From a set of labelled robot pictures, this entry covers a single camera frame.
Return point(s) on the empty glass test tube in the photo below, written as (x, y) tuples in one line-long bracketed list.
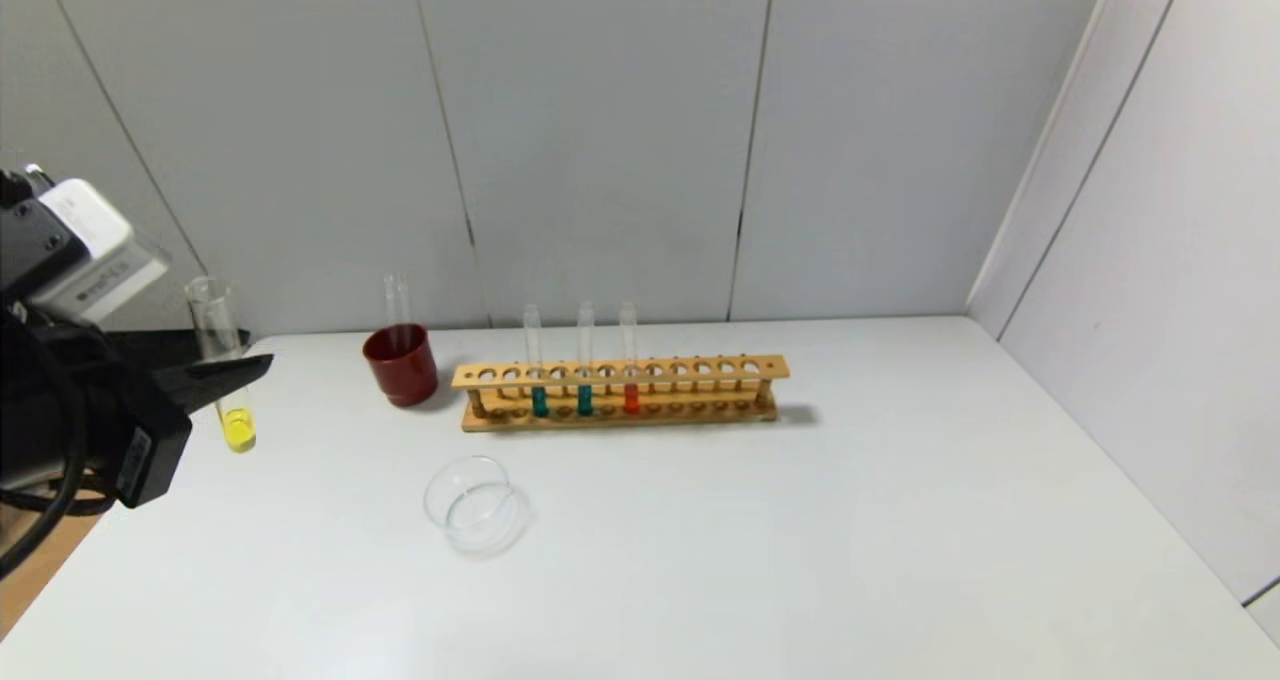
[(397, 305)]

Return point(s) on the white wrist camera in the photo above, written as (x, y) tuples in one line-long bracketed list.
[(95, 250)]

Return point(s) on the test tube with blue liquid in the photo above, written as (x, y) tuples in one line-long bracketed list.
[(585, 400)]

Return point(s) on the test tube with yellow liquid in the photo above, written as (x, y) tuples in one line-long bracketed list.
[(238, 428)]

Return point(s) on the wooden test tube rack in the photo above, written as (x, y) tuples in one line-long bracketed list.
[(640, 423)]

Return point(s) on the test tube with red liquid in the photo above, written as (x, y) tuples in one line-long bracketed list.
[(631, 398)]

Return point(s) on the clear glass beaker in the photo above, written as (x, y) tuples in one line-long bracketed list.
[(480, 530)]

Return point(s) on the test tube with teal liquid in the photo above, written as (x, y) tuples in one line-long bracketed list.
[(540, 402)]

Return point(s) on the dark red cup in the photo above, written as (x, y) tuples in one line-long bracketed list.
[(405, 375)]

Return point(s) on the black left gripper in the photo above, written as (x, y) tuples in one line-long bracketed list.
[(143, 444)]

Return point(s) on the black orange robot left arm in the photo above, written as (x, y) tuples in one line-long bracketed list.
[(20, 400)]

